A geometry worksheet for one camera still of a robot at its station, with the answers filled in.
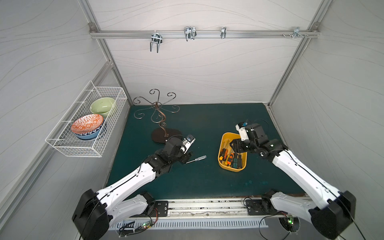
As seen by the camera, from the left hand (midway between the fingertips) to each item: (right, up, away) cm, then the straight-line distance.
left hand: (187, 147), depth 79 cm
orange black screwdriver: (+25, -9, +7) cm, 27 cm away
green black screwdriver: (+28, -10, +7) cm, 30 cm away
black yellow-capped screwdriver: (+31, -10, +9) cm, 33 cm away
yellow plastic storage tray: (+24, +2, +14) cm, 28 cm away
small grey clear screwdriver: (+6, -9, +11) cm, 16 cm away
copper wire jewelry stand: (-18, +6, +18) cm, 26 cm away
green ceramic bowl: (-42, +22, -6) cm, 48 cm away
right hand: (+25, +3, 0) cm, 25 cm away
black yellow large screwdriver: (+20, -8, +7) cm, 23 cm away
